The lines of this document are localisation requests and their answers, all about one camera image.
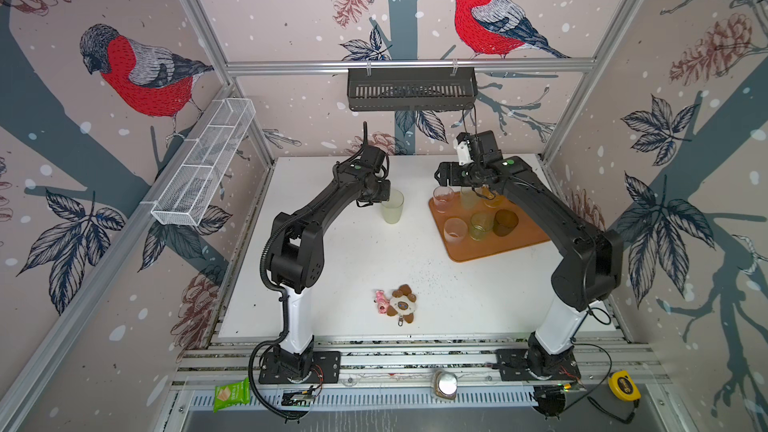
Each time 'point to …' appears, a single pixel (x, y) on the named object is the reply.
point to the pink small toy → (382, 301)
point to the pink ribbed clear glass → (443, 198)
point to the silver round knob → (445, 384)
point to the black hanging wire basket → (405, 89)
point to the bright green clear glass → (481, 223)
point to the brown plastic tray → (469, 233)
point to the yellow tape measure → (623, 384)
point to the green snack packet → (229, 395)
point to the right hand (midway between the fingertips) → (445, 176)
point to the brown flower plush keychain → (402, 304)
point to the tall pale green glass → (392, 208)
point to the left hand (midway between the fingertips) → (383, 194)
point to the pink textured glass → (455, 230)
